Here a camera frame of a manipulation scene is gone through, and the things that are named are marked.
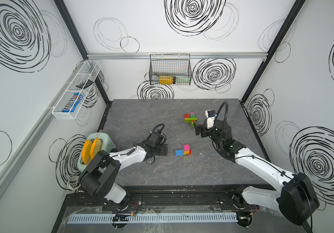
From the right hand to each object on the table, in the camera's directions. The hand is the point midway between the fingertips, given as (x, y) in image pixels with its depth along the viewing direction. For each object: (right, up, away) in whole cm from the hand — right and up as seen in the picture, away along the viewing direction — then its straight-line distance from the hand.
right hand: (203, 120), depth 80 cm
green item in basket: (-11, +25, +7) cm, 28 cm away
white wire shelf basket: (-71, +31, +11) cm, 78 cm away
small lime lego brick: (-9, -23, +9) cm, 26 cm away
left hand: (-23, -18, +11) cm, 31 cm away
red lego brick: (-6, +3, +29) cm, 30 cm away
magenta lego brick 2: (-9, -16, +2) cm, 18 cm away
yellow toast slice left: (-58, -14, -12) cm, 61 cm away
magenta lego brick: (-1, +4, +31) cm, 31 cm away
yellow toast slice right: (-55, -13, -10) cm, 58 cm away
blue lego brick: (-13, -20, +5) cm, 24 cm away
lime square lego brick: (-2, -4, +25) cm, 25 cm away
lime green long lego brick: (-5, -1, +25) cm, 26 cm away
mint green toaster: (-53, -14, -1) cm, 55 cm away
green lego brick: (-2, +3, +29) cm, 29 cm away
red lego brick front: (-7, -19, +5) cm, 21 cm away
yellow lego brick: (-9, -18, +3) cm, 21 cm away
